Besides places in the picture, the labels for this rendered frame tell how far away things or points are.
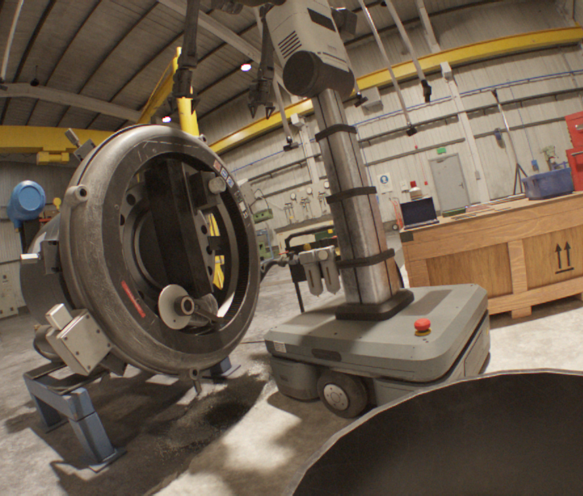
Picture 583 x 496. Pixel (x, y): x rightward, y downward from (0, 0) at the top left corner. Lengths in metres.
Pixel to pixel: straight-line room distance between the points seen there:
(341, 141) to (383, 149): 10.73
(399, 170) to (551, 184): 10.11
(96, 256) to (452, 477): 0.71
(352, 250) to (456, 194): 10.36
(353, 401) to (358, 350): 0.17
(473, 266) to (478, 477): 1.05
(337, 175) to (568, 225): 1.02
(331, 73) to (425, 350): 0.83
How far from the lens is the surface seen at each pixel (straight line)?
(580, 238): 1.53
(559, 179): 1.58
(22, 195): 1.43
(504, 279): 1.40
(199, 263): 0.85
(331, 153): 0.97
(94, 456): 1.09
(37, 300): 1.31
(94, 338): 0.69
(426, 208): 1.49
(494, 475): 0.43
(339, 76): 1.06
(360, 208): 0.90
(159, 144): 0.89
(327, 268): 1.52
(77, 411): 1.03
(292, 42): 1.08
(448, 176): 11.25
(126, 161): 0.79
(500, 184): 11.45
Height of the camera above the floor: 0.55
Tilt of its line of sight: 2 degrees down
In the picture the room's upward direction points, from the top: 13 degrees counter-clockwise
